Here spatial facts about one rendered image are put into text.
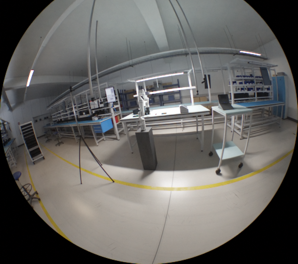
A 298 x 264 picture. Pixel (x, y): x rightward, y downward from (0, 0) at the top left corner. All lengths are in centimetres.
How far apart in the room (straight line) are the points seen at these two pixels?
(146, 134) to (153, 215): 126
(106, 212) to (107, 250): 63
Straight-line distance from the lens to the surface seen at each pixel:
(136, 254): 145
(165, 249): 141
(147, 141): 171
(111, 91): 330
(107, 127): 350
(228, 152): 200
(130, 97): 644
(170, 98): 581
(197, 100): 536
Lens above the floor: 141
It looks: 10 degrees down
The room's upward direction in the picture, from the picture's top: 9 degrees counter-clockwise
